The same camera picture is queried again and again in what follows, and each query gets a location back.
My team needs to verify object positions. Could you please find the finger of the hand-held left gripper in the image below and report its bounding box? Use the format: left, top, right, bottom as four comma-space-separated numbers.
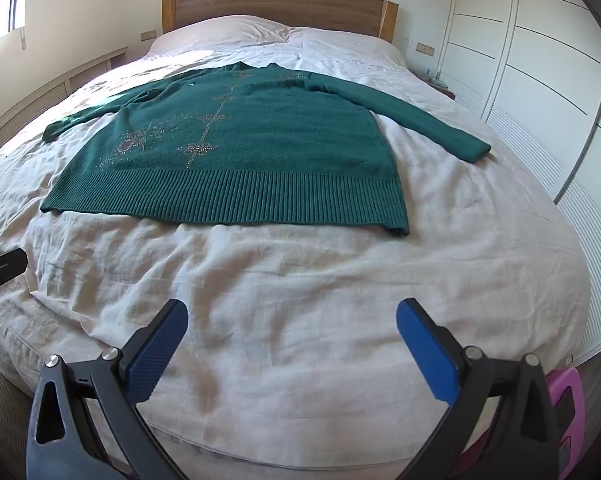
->
0, 248, 29, 293

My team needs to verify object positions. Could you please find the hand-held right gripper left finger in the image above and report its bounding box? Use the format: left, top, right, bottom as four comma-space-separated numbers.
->
25, 299, 191, 480

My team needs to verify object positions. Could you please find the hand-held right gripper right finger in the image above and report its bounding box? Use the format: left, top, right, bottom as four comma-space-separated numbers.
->
396, 298, 573, 480

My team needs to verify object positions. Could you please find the green knitted sweater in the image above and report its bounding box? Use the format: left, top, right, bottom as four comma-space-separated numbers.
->
40, 60, 492, 238

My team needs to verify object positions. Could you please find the bed with white sheet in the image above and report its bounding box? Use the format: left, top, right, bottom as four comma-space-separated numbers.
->
0, 14, 593, 461

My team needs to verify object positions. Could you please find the pink plastic object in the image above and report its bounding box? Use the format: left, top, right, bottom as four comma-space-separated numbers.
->
545, 367, 586, 480

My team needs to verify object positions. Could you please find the wooden nightstand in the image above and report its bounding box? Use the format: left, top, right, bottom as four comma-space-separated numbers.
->
413, 67, 456, 101

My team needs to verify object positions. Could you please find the white wardrobe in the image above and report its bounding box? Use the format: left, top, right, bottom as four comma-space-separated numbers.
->
437, 0, 601, 361

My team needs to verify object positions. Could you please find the white pillow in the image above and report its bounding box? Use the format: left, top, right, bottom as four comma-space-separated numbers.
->
148, 14, 294, 58
285, 26, 408, 68

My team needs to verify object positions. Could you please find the wooden headboard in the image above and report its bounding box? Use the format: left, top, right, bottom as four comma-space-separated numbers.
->
161, 0, 398, 43

